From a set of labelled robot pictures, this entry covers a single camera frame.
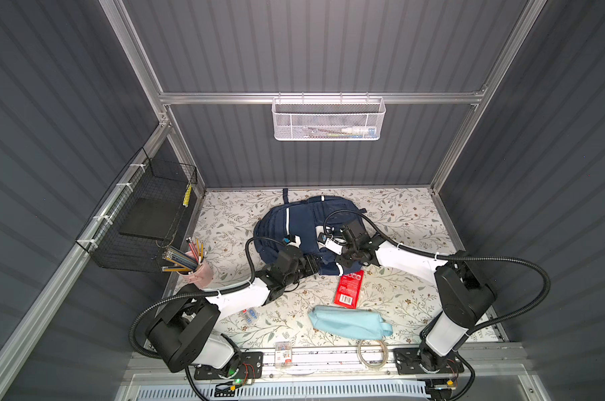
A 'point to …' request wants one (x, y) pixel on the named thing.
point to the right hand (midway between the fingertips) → (340, 249)
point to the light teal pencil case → (348, 322)
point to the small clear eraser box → (283, 354)
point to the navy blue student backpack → (297, 222)
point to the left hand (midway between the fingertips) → (319, 260)
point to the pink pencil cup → (202, 277)
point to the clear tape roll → (383, 362)
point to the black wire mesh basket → (139, 216)
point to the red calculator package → (348, 289)
